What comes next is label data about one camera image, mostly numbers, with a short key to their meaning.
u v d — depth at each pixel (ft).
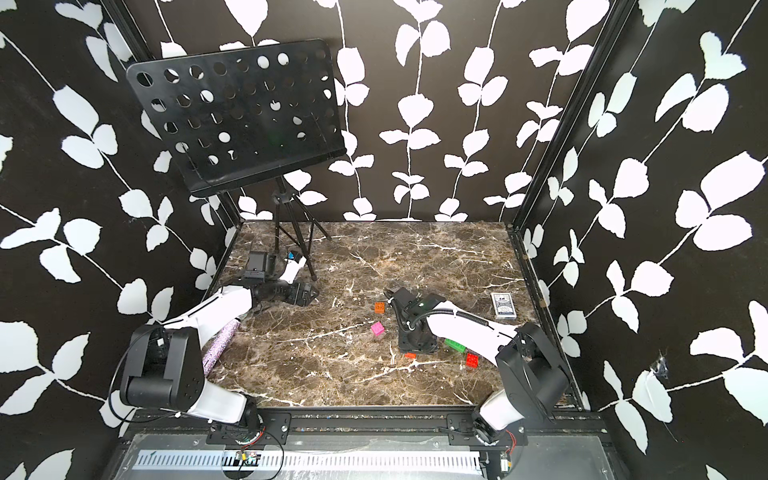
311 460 2.30
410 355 2.84
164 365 3.04
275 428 2.40
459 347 2.84
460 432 2.40
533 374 1.42
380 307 3.13
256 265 2.35
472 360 2.75
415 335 2.40
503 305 3.14
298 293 2.63
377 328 2.96
